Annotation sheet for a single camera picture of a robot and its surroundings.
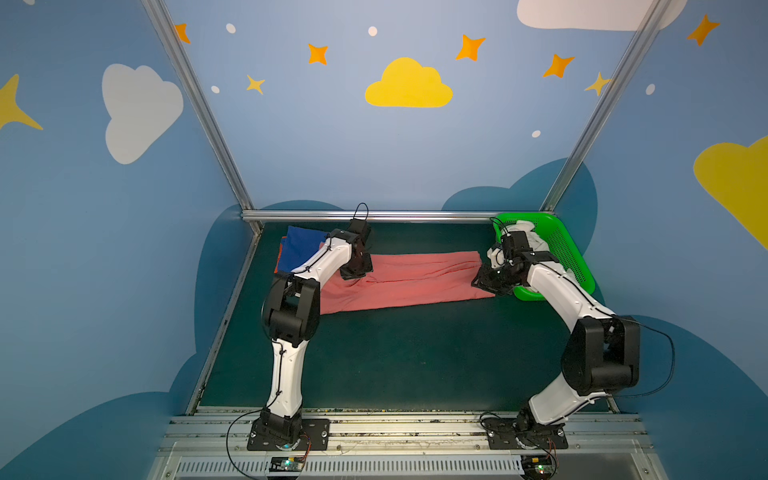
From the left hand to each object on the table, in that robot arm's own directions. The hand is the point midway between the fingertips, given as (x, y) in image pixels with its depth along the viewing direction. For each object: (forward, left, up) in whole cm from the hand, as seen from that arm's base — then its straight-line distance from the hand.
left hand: (367, 272), depth 99 cm
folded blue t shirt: (+14, +27, -4) cm, 31 cm away
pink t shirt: (+2, -14, -6) cm, 15 cm away
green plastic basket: (+16, -72, -1) cm, 73 cm away
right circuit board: (-52, -44, -7) cm, 69 cm away
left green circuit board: (-53, +17, -7) cm, 56 cm away
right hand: (-7, -35, +6) cm, 37 cm away
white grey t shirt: (+17, -64, -2) cm, 66 cm away
